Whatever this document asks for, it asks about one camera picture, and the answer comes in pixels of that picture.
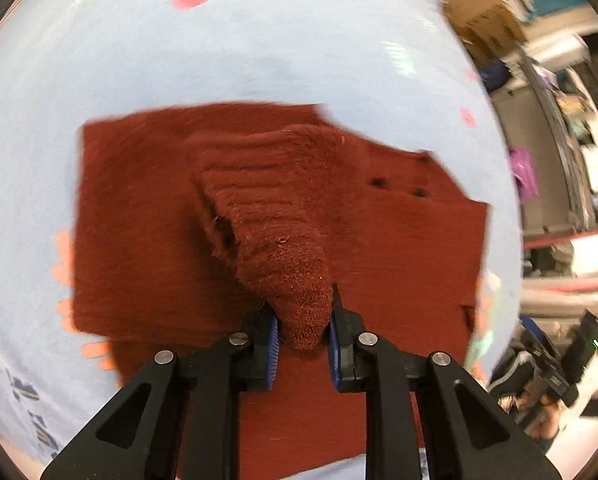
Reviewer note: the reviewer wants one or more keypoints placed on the light blue patterned bedspread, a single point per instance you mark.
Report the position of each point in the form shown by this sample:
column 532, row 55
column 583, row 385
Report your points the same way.
column 392, row 69

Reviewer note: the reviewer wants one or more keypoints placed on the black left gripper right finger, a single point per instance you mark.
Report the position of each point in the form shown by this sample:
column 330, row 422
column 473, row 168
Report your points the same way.
column 426, row 417

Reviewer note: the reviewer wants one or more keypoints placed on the purple plastic stool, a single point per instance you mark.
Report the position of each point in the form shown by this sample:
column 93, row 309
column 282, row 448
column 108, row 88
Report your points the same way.
column 520, row 163

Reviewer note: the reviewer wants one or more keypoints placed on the dark red knit sweater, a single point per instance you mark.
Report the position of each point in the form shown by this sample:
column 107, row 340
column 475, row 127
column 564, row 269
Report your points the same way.
column 190, row 218

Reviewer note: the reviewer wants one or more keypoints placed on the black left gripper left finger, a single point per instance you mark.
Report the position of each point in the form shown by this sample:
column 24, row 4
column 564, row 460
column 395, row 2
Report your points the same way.
column 178, row 418

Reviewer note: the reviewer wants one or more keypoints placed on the dark blue bag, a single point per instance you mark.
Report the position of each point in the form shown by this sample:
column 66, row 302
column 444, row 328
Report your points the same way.
column 495, row 76

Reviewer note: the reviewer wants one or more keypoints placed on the brown cardboard box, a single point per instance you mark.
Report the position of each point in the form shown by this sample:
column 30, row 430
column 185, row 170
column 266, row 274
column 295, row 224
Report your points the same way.
column 488, row 29

